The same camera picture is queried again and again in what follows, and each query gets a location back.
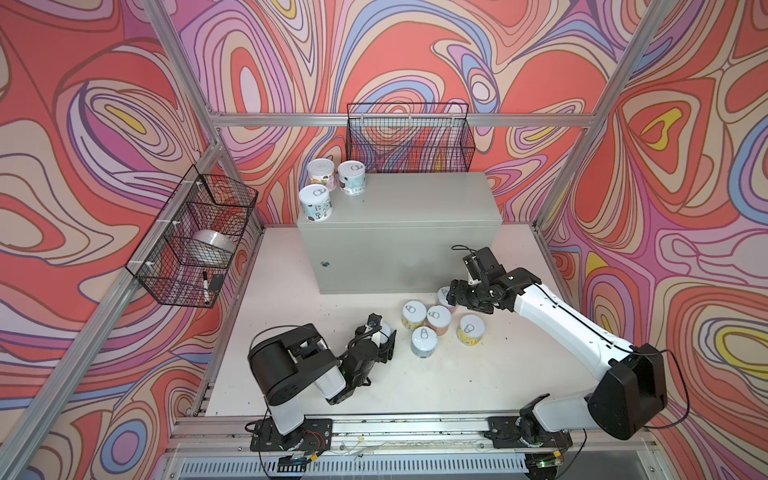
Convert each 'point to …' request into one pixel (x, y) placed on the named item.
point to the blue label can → (424, 341)
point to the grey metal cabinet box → (406, 234)
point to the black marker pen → (206, 288)
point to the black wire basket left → (186, 256)
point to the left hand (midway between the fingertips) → (390, 327)
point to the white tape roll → (212, 248)
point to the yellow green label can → (413, 315)
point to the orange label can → (438, 318)
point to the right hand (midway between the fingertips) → (461, 305)
